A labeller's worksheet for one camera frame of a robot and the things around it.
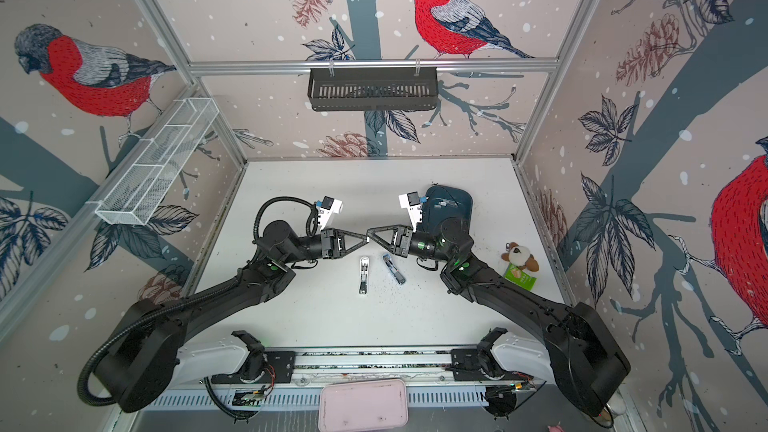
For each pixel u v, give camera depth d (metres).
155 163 0.78
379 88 1.04
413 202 0.66
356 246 0.67
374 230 0.66
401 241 0.62
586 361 0.40
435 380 0.72
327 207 0.68
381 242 0.66
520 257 0.90
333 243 0.63
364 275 0.88
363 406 0.67
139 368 0.40
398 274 0.90
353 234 0.69
